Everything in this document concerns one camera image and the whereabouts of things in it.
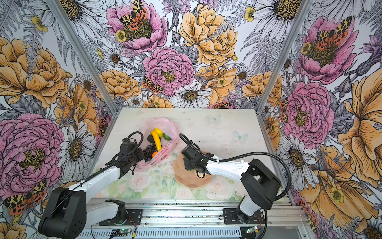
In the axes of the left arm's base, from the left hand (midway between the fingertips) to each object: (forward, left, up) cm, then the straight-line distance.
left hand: (141, 156), depth 91 cm
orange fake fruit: (+2, -7, 0) cm, 7 cm away
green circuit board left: (-37, +4, -5) cm, 37 cm away
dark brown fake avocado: (+14, -3, -2) cm, 14 cm away
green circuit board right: (-37, -59, -5) cm, 70 cm away
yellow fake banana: (+10, -8, +1) cm, 13 cm away
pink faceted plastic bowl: (-12, -27, -5) cm, 30 cm away
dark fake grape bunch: (+3, -4, 0) cm, 5 cm away
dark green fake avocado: (+14, -13, 0) cm, 19 cm away
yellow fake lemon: (+18, -8, 0) cm, 20 cm away
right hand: (-6, -30, 0) cm, 30 cm away
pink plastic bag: (+19, -15, +3) cm, 24 cm away
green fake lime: (-12, -30, +7) cm, 33 cm away
